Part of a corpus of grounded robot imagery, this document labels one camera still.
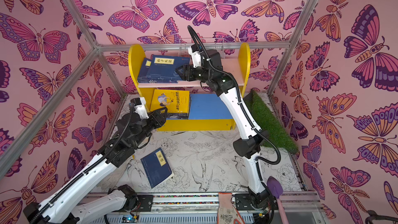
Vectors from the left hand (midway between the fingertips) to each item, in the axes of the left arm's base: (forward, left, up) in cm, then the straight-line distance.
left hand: (165, 108), depth 67 cm
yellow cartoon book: (+16, 0, -13) cm, 21 cm away
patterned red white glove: (-35, -27, -33) cm, 55 cm away
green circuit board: (-37, +18, -36) cm, 55 cm away
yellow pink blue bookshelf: (+15, -9, -18) cm, 25 cm away
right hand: (+16, -6, +10) cm, 20 cm away
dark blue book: (-14, +9, -35) cm, 39 cm away
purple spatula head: (-24, -52, -33) cm, 66 cm away
